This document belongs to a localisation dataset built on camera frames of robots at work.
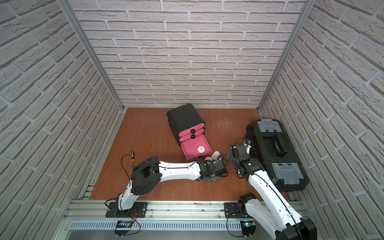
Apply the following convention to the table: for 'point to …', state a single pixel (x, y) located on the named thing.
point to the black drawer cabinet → (185, 123)
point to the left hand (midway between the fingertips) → (215, 173)
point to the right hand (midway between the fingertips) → (240, 155)
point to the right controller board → (248, 227)
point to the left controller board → (123, 227)
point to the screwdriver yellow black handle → (132, 155)
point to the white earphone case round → (208, 158)
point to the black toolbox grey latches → (274, 152)
